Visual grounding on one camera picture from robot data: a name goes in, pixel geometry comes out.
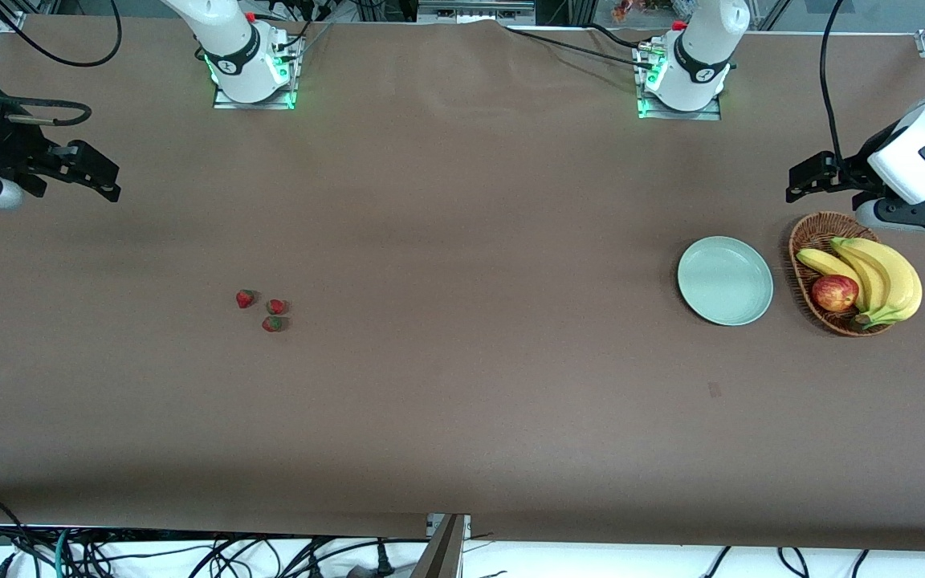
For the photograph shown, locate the yellow banana bunch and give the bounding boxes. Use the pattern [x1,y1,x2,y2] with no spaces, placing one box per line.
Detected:
[797,236,923,330]

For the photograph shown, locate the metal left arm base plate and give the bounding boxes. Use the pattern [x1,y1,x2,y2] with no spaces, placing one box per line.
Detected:
[636,44,723,121]

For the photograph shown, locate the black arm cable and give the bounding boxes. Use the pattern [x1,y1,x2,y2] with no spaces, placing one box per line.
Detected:
[820,0,850,161]
[0,0,123,127]

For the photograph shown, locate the brown table cover sheet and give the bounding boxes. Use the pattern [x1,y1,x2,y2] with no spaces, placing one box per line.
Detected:
[0,14,925,555]

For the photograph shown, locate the black cables on table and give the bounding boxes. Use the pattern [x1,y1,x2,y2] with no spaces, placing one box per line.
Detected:
[503,22,658,70]

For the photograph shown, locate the brown wicker basket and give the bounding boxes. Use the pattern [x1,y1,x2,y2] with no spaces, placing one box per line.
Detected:
[788,211,905,337]

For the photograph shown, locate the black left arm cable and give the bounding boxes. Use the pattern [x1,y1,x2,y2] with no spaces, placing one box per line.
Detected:
[820,0,850,161]

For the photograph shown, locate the orange colourful background object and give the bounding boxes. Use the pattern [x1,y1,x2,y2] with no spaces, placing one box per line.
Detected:
[611,0,676,22]

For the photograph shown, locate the pale green round plate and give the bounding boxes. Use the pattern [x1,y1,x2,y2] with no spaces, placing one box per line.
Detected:
[677,235,774,327]

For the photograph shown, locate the red apple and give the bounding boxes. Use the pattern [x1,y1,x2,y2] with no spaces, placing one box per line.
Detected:
[812,275,860,313]

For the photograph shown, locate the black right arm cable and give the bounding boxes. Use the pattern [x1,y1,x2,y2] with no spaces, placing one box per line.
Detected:
[0,0,123,127]

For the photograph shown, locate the silver metal frame box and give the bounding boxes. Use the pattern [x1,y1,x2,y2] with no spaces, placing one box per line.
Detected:
[418,0,536,25]

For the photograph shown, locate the black floor cable bundle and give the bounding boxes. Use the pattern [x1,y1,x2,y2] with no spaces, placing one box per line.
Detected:
[0,490,431,578]
[703,546,873,578]

